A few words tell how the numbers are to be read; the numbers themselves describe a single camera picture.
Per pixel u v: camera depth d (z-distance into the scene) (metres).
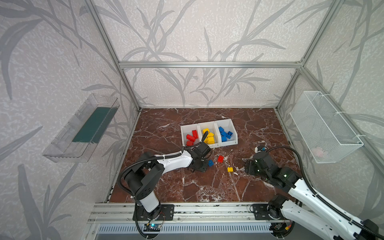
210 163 0.90
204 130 1.04
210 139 0.97
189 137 1.00
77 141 0.63
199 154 0.70
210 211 0.75
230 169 0.88
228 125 1.06
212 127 1.05
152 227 0.71
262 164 0.60
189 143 0.97
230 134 1.00
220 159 0.91
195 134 1.03
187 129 1.06
